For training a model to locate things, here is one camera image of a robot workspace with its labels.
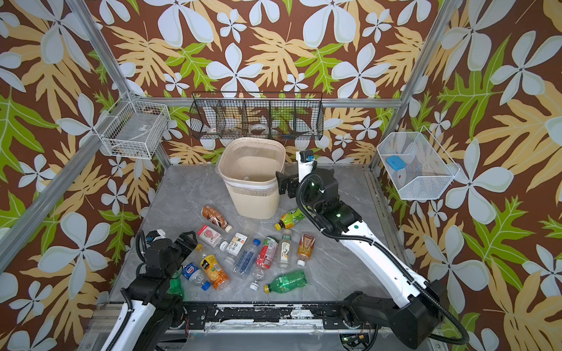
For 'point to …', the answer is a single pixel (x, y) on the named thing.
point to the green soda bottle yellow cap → (286, 282)
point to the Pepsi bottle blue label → (191, 271)
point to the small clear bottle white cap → (258, 274)
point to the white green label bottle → (285, 250)
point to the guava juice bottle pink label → (213, 238)
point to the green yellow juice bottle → (287, 220)
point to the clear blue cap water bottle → (242, 268)
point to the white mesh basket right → (428, 170)
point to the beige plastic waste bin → (248, 167)
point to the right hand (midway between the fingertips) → (288, 169)
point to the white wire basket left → (135, 129)
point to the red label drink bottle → (267, 252)
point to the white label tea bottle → (236, 244)
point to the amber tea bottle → (305, 248)
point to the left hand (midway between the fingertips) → (191, 235)
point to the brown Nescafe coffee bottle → (210, 213)
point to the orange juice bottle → (216, 273)
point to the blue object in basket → (396, 162)
